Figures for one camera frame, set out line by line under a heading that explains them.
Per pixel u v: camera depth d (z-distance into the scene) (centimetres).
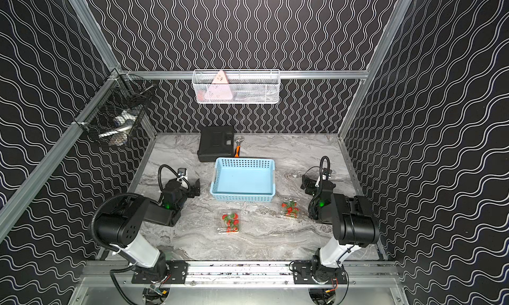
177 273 74
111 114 92
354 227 46
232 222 85
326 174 80
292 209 90
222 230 82
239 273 76
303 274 73
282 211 88
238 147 113
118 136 75
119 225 47
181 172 82
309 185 86
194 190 88
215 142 110
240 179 103
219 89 90
